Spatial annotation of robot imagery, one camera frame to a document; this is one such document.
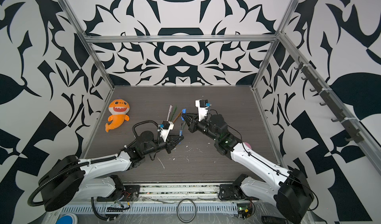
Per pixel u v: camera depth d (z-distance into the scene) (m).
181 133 0.74
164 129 0.67
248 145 0.54
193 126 0.62
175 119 1.02
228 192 0.74
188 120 0.71
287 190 0.39
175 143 0.74
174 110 1.05
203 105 0.62
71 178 0.42
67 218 0.66
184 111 0.70
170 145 0.67
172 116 1.02
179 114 1.04
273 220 0.68
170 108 1.06
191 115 0.66
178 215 0.68
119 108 0.97
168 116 1.02
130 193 0.73
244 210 0.71
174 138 0.71
